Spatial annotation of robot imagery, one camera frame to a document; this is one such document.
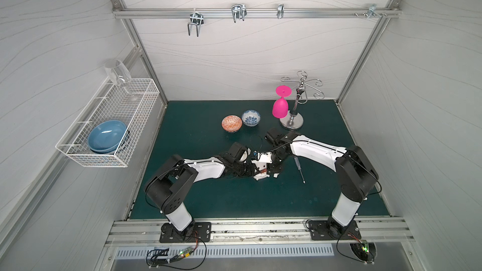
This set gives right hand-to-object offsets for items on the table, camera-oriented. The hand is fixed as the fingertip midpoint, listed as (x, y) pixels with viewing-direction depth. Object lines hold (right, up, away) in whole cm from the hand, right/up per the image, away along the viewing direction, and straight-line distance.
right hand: (269, 164), depth 89 cm
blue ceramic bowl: (-58, +16, -27) cm, 66 cm away
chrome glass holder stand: (+18, +20, +21) cm, 34 cm away
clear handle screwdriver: (+15, -2, +2) cm, 16 cm away
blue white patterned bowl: (-8, +22, +22) cm, 33 cm away
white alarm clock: (-3, -4, -3) cm, 6 cm away
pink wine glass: (+6, +28, +3) cm, 29 cm away
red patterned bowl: (-20, +19, +19) cm, 33 cm away
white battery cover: (+3, -5, 0) cm, 6 cm away
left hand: (-6, -4, -1) cm, 7 cm away
